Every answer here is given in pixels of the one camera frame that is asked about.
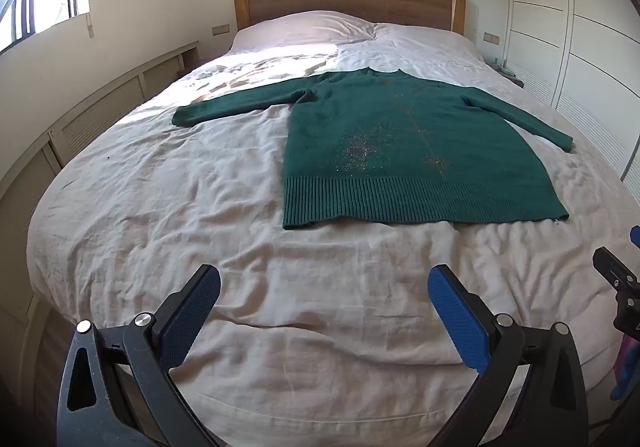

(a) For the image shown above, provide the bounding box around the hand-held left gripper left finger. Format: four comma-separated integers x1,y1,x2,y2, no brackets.
56,263,222,447

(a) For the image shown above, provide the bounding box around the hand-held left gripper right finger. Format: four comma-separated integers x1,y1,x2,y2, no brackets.
427,263,591,447

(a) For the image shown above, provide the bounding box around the green knit sweater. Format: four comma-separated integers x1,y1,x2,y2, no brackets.
171,68,575,231

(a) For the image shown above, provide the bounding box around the person's right hand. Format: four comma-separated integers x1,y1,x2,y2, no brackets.
611,332,640,402

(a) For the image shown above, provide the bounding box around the bed with beige sheet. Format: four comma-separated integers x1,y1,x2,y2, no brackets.
27,10,640,430

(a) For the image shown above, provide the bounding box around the nightstand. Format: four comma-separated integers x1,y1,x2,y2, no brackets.
492,58,526,89

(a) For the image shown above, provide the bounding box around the white wardrobe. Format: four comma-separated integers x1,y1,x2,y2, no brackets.
502,0,640,205

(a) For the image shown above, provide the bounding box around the slatted radiator cover cabinet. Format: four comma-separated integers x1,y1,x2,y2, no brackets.
0,41,201,328

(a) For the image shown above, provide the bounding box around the white pillow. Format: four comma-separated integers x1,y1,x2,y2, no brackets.
372,22,485,62
231,10,377,51

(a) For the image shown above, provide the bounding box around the wooden headboard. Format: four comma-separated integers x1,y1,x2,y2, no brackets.
233,0,467,35

